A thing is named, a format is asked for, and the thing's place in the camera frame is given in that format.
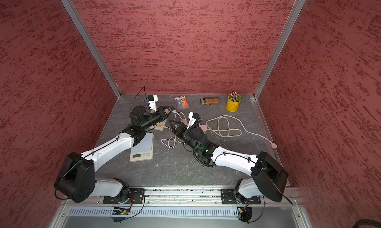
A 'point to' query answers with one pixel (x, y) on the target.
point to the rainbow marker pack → (181, 102)
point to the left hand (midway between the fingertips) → (174, 109)
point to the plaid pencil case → (204, 101)
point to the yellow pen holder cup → (233, 101)
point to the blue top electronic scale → (143, 149)
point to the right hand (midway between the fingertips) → (169, 125)
